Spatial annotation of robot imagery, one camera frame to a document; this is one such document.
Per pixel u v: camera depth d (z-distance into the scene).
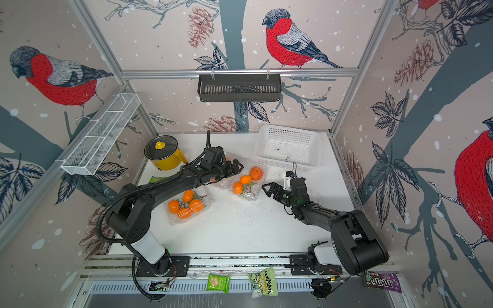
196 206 0.83
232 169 0.80
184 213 0.80
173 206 0.82
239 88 1.07
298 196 0.70
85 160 0.70
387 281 0.69
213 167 0.71
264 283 0.69
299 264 0.73
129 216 0.46
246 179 0.95
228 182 0.92
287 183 0.83
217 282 0.69
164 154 0.97
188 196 0.85
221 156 0.73
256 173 0.95
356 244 0.43
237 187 0.90
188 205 0.86
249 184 0.95
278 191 0.79
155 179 0.98
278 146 1.14
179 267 0.73
